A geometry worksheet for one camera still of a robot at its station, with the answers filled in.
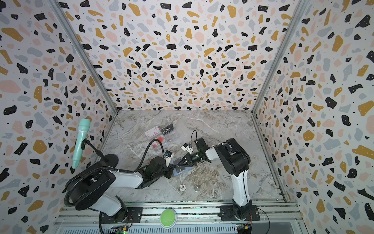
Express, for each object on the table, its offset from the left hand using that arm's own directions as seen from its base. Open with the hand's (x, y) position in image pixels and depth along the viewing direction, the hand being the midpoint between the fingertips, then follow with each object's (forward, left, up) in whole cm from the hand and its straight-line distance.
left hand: (179, 166), depth 89 cm
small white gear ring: (-12, -3, -2) cm, 13 cm away
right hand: (0, -2, 0) cm, 2 cm away
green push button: (-27, +4, 0) cm, 27 cm away
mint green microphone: (+6, +43, +31) cm, 53 cm away
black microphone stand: (+5, +44, -1) cm, 45 cm away
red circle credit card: (+17, +13, +4) cm, 22 cm away
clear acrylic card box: (+21, +15, +6) cm, 26 cm away
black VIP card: (-1, 0, -1) cm, 2 cm away
